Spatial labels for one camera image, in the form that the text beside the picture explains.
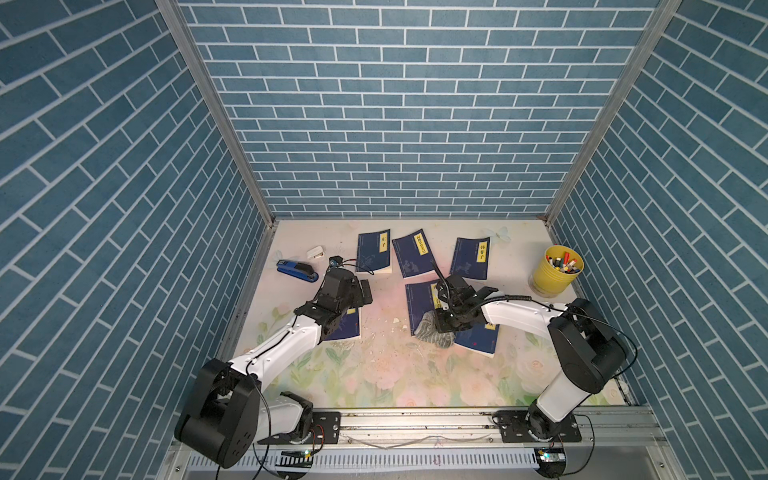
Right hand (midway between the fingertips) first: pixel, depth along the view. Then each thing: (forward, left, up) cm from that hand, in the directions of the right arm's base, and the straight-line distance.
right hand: (439, 326), depth 91 cm
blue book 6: (-3, -12, +1) cm, 13 cm away
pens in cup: (+20, -39, +10) cm, 45 cm away
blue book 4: (-2, +28, +1) cm, 28 cm away
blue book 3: (+28, -12, 0) cm, 30 cm away
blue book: (+26, +24, +1) cm, 35 cm away
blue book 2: (+27, +9, +1) cm, 29 cm away
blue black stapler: (+15, +48, +3) cm, 51 cm away
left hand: (+5, +24, +11) cm, 26 cm away
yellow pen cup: (+13, -34, +8) cm, 37 cm away
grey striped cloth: (-3, +4, +2) cm, 5 cm away
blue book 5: (+9, +6, +1) cm, 11 cm away
